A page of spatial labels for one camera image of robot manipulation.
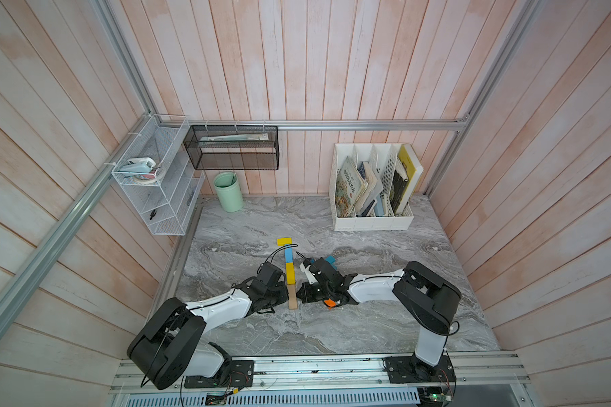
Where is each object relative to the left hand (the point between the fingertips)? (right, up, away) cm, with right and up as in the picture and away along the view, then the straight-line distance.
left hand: (287, 297), depth 89 cm
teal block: (+17, +12, +10) cm, 23 cm away
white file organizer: (+33, +41, +10) cm, 54 cm away
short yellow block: (-3, +19, +16) cm, 25 cm away
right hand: (+3, +1, +1) cm, 3 cm away
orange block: (+14, +2, -11) cm, 18 cm away
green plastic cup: (-26, +40, +18) cm, 51 cm away
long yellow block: (+1, +8, +5) cm, 9 cm away
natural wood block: (+2, +2, -1) cm, 3 cm away
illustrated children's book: (+25, +42, +13) cm, 51 cm away
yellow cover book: (+47, +47, +4) cm, 67 cm away
